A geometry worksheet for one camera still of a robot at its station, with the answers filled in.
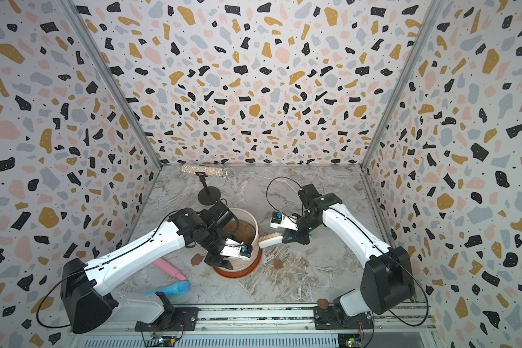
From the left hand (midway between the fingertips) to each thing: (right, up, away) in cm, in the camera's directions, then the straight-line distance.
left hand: (236, 254), depth 74 cm
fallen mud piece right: (+14, -8, +14) cm, 22 cm away
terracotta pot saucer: (-2, -11, +10) cm, 15 cm away
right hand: (+17, +5, +6) cm, 19 cm away
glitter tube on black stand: (-20, +19, +33) cm, 43 cm away
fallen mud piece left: (-19, -7, +14) cm, 24 cm away
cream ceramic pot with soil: (+3, +6, +10) cm, 12 cm away
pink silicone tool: (-27, -9, +9) cm, 30 cm away
